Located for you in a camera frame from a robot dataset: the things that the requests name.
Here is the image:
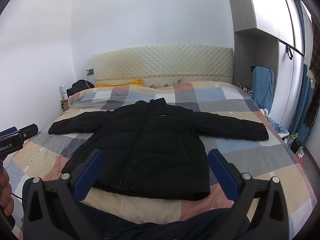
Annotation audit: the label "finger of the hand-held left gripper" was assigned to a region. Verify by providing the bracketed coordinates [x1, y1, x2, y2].
[17, 123, 39, 140]

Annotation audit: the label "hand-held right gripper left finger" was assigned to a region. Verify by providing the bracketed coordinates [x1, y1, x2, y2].
[22, 149, 105, 240]

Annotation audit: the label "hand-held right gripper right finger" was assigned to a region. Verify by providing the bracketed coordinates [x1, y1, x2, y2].
[208, 149, 291, 240]

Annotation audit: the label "black puffer jacket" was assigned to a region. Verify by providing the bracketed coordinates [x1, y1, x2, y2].
[48, 98, 269, 201]

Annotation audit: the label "person's left hand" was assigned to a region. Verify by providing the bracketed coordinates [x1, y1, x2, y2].
[0, 160, 15, 215]

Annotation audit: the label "checked pastel duvet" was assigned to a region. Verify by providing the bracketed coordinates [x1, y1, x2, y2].
[2, 80, 318, 230]

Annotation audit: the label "black bag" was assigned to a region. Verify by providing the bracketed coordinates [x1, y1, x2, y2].
[66, 79, 95, 97]

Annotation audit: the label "light blue towel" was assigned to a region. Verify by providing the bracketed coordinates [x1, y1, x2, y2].
[269, 119, 290, 134]

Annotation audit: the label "red and white bag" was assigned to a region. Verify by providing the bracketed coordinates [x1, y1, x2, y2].
[295, 146, 305, 165]

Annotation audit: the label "person's dark trousers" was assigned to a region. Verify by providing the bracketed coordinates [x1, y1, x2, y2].
[80, 202, 253, 240]

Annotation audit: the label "group of cosmetic bottles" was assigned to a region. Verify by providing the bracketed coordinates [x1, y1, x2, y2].
[239, 82, 252, 95]

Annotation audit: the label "blue cloth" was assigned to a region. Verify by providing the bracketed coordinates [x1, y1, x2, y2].
[252, 66, 275, 112]

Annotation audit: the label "yellow pillow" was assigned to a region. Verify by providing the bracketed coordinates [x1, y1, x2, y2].
[95, 79, 144, 88]

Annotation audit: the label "blue curtain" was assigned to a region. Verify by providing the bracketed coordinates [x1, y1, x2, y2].
[290, 62, 314, 148]

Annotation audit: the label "floral cream pillow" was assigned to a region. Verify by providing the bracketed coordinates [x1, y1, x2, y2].
[146, 78, 184, 88]

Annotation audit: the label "cream quilted headboard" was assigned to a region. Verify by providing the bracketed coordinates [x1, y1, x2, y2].
[92, 44, 234, 88]

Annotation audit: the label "grey and white wardrobe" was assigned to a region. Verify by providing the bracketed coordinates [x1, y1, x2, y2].
[224, 0, 313, 100]

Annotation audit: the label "white charger cable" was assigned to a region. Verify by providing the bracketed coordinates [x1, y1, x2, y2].
[84, 71, 93, 89]

